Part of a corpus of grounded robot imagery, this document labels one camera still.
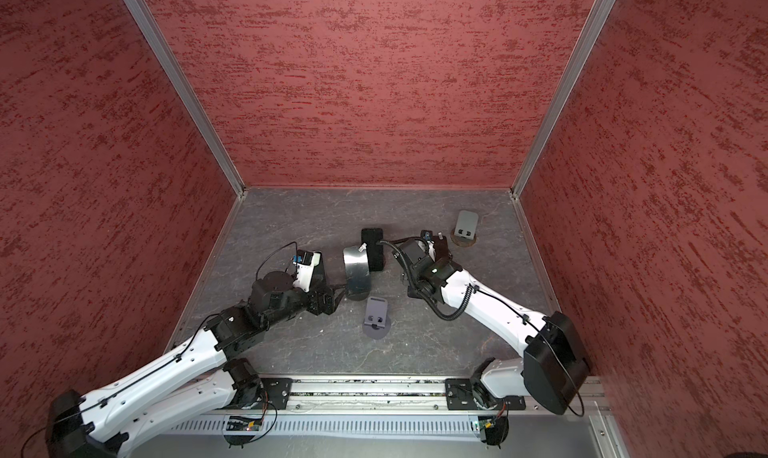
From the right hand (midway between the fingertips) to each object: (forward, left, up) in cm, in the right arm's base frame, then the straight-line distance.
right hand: (417, 275), depth 83 cm
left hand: (-6, +22, +5) cm, 24 cm away
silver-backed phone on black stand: (+2, +18, -5) cm, 18 cm away
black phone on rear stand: (+14, +13, 0) cm, 20 cm away
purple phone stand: (-11, +12, -6) cm, 18 cm away
